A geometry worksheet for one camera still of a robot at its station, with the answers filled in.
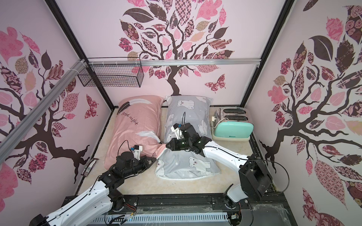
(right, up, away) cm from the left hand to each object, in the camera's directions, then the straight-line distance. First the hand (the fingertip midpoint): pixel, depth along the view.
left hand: (156, 163), depth 78 cm
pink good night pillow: (-16, +24, +14) cm, 32 cm away
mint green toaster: (+46, +22, +10) cm, 52 cm away
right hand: (+6, +11, -1) cm, 12 cm away
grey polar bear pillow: (+16, -2, +5) cm, 17 cm away
